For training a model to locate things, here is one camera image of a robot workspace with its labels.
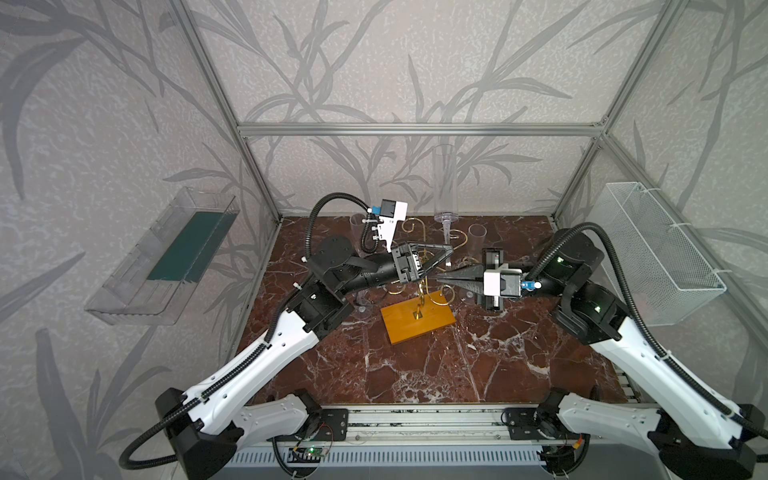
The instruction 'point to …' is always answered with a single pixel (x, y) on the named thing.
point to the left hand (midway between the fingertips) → (451, 250)
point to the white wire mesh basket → (665, 276)
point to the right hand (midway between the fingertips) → (440, 259)
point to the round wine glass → (476, 238)
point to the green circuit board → (312, 454)
